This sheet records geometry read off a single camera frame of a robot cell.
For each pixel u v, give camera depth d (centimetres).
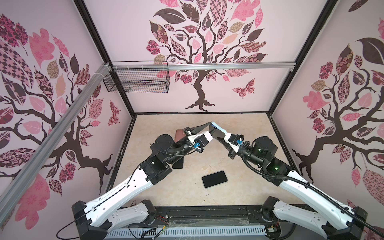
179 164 92
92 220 38
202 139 42
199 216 75
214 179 86
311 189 44
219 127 53
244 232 70
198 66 92
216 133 53
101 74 80
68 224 37
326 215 42
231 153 57
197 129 50
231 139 52
